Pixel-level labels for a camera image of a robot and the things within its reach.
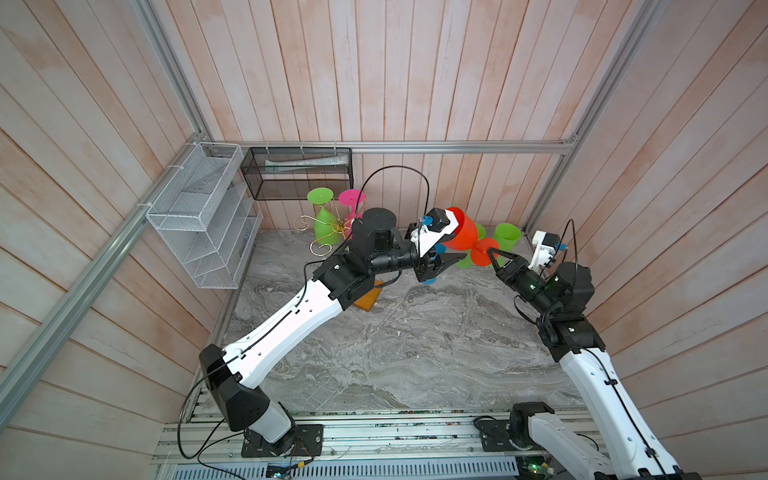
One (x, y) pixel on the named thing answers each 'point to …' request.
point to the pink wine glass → (355, 199)
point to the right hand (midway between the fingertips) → (487, 250)
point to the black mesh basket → (292, 173)
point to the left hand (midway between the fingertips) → (457, 251)
